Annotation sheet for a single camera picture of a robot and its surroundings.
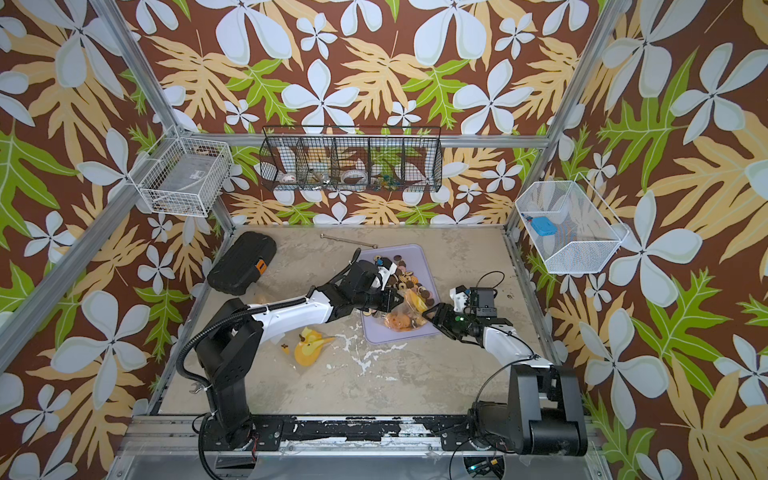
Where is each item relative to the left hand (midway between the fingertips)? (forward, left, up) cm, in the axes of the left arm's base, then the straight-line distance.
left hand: (406, 295), depth 85 cm
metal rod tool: (+30, +10, -13) cm, 34 cm away
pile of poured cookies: (+12, 0, -10) cm, 16 cm away
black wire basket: (+41, +17, +18) cm, 48 cm away
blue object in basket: (+15, -39, +13) cm, 44 cm away
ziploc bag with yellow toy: (-3, -1, -6) cm, 7 cm away
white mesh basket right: (+8, -47, +18) cm, 51 cm away
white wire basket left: (+26, +65, +22) cm, 73 cm away
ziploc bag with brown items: (-13, +29, -6) cm, 32 cm away
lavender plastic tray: (+22, -4, -12) cm, 25 cm away
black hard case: (+17, +56, -7) cm, 58 cm away
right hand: (-4, -6, -6) cm, 9 cm away
